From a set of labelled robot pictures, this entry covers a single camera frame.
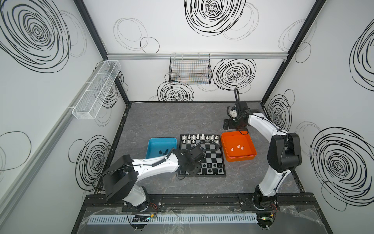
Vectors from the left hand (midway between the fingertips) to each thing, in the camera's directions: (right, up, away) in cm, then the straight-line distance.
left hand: (197, 168), depth 81 cm
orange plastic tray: (+24, +14, +14) cm, 31 cm away
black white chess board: (+5, +17, -20) cm, 27 cm away
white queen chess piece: (+5, +16, +14) cm, 22 cm away
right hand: (+21, +23, +12) cm, 33 cm away
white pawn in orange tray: (+28, +9, +13) cm, 32 cm away
